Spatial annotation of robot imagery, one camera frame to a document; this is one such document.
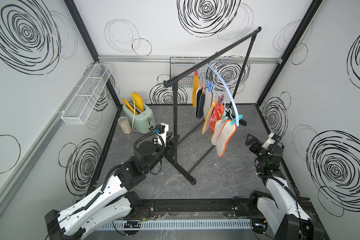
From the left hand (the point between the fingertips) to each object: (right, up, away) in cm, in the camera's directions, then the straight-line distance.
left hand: (175, 134), depth 66 cm
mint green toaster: (-21, +5, +26) cm, 34 cm away
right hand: (+43, -4, +16) cm, 46 cm away
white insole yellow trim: (+20, +4, +1) cm, 21 cm away
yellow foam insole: (+17, +5, +12) cm, 21 cm away
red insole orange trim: (+20, +9, +3) cm, 22 cm away
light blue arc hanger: (+36, +36, +44) cm, 68 cm away
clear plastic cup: (-34, +3, +30) cm, 46 cm away
